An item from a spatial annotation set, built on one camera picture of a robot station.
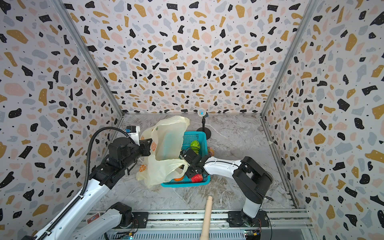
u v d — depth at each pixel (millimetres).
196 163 679
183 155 696
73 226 418
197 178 817
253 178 482
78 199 435
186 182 798
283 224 745
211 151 973
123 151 532
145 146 632
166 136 952
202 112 876
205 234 679
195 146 961
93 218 554
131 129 616
